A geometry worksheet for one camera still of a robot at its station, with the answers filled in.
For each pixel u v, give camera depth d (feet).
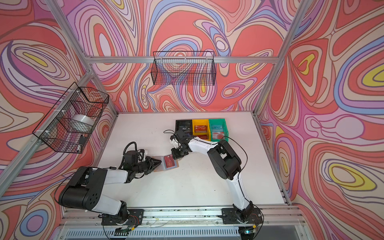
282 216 2.49
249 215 2.22
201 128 3.54
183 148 2.40
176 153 2.78
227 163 1.85
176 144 2.88
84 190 1.45
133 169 2.41
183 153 2.75
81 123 2.30
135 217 2.40
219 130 3.45
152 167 2.70
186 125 3.57
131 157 2.40
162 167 2.96
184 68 3.13
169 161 3.03
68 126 2.44
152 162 2.75
